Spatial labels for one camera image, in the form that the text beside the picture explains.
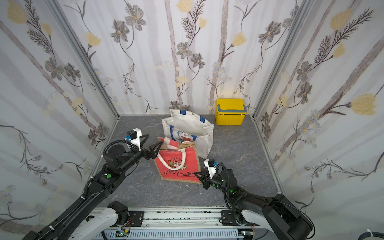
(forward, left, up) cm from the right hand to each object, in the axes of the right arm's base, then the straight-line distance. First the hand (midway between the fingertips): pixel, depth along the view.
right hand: (196, 173), depth 77 cm
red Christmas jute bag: (+5, +10, +4) cm, 12 cm away
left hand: (+10, +20, +17) cm, 28 cm away
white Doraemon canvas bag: (+33, +10, -2) cm, 34 cm away
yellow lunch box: (+47, -23, -1) cm, 52 cm away
